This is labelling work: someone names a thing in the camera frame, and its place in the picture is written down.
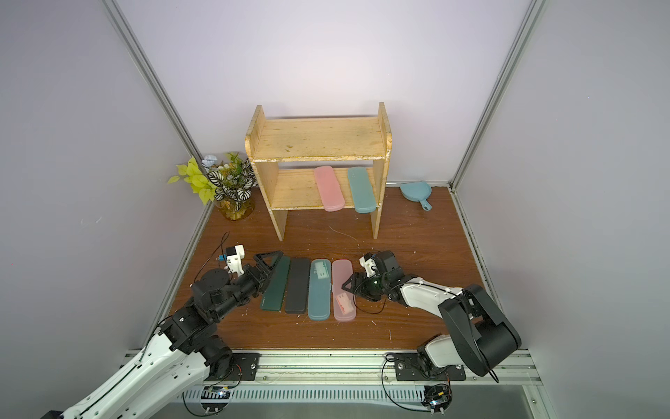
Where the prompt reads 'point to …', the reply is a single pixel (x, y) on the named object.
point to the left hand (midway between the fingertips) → (283, 262)
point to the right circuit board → (437, 397)
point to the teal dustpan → (417, 191)
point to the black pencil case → (298, 285)
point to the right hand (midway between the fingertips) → (348, 285)
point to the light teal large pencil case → (319, 290)
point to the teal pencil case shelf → (363, 192)
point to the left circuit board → (215, 393)
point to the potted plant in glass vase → (230, 185)
